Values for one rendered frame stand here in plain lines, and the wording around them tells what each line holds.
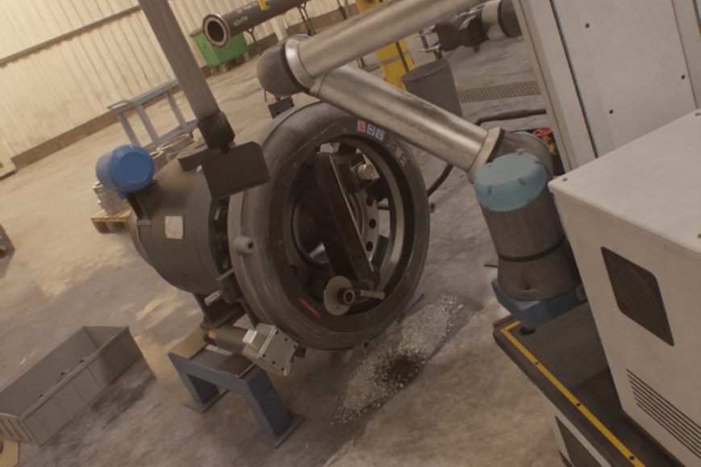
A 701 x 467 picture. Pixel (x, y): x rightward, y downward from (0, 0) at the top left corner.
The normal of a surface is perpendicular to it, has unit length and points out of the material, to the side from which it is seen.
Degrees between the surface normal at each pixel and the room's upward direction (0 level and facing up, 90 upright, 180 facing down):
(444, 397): 0
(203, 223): 59
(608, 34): 90
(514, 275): 70
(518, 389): 0
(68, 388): 90
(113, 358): 90
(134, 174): 90
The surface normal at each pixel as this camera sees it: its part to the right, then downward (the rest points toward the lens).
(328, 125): 0.66, -0.04
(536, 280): -0.37, 0.09
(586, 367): -0.38, -0.87
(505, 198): -0.39, 0.37
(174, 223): -0.75, 0.02
